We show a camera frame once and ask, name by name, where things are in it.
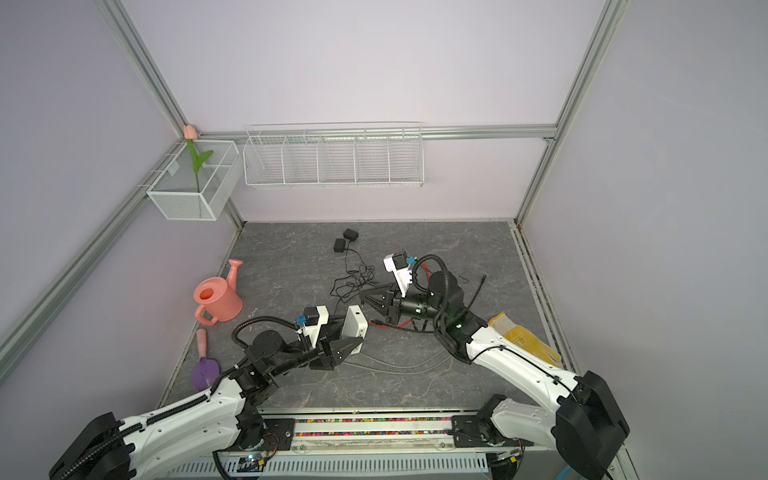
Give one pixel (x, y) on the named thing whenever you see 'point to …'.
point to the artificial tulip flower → (198, 159)
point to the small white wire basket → (180, 193)
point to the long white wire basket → (343, 155)
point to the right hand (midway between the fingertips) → (360, 298)
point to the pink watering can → (219, 300)
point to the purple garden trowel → (207, 372)
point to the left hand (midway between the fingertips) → (356, 332)
